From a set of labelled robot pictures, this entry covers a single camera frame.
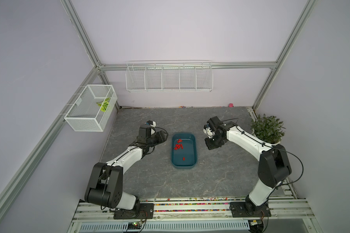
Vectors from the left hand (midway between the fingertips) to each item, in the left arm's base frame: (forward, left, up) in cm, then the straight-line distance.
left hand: (166, 135), depth 89 cm
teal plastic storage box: (-5, -10, -12) cm, 17 cm away
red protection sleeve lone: (-11, -10, -12) cm, 19 cm away
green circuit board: (-43, +18, -14) cm, 49 cm away
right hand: (-7, -26, -4) cm, 27 cm away
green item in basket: (+12, +34, +17) cm, 40 cm away
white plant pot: (-11, -64, 0) cm, 65 cm away
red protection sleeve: (+3, -8, -13) cm, 16 cm away
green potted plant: (-5, -59, +7) cm, 60 cm away
